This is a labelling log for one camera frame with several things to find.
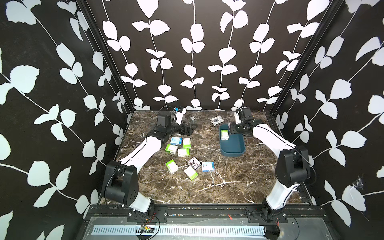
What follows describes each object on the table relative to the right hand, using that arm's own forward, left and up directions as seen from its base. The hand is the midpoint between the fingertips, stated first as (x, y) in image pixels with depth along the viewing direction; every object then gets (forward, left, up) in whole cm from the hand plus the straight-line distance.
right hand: (230, 125), depth 93 cm
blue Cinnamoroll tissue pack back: (-4, +36, -12) cm, 38 cm away
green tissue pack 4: (-23, +36, -12) cm, 45 cm away
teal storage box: (-8, -4, -12) cm, 15 cm away
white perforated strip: (-54, +28, -14) cm, 62 cm away
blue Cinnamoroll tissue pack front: (-23, +15, -12) cm, 30 cm away
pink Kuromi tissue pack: (-20, +23, -12) cm, 33 cm away
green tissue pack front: (-26, +25, -12) cm, 38 cm away
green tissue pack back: (-7, +29, -11) cm, 31 cm away
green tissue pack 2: (-11, +39, -12) cm, 42 cm away
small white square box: (+16, +6, -13) cm, 22 cm away
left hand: (-6, +25, +10) cm, 27 cm away
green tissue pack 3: (-13, +30, -12) cm, 35 cm away
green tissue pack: (+1, +2, -13) cm, 13 cm away
